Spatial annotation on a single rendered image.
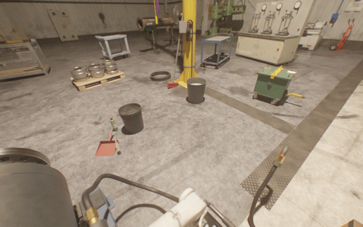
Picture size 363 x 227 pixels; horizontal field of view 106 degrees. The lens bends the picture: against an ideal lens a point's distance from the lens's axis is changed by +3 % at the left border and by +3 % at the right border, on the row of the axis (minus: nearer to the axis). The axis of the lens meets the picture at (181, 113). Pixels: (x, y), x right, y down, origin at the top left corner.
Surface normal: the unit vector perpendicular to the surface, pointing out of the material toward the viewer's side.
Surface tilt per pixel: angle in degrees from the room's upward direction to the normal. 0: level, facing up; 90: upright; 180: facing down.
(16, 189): 40
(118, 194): 0
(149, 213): 0
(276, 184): 0
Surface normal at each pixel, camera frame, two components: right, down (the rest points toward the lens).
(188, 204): 0.22, -0.86
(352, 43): -0.80, 0.36
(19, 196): 0.47, -0.88
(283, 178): -0.03, -0.82
